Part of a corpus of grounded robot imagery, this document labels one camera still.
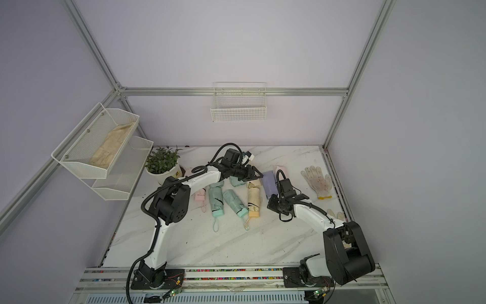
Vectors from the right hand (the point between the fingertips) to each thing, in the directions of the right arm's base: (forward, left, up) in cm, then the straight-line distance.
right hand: (272, 207), depth 90 cm
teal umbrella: (+4, +28, 0) cm, 28 cm away
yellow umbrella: (+4, +9, 0) cm, 10 cm away
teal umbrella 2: (+5, +20, 0) cm, 20 cm away
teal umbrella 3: (+14, +29, -1) cm, 32 cm away
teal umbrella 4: (+18, +19, -3) cm, 26 cm away
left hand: (+13, +6, +7) cm, 16 cm away
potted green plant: (+16, +52, +16) cm, 57 cm away
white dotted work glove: (+14, -29, -3) cm, 32 cm away
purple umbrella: (+15, 0, -2) cm, 15 cm away
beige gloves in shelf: (+11, +70, +28) cm, 76 cm away
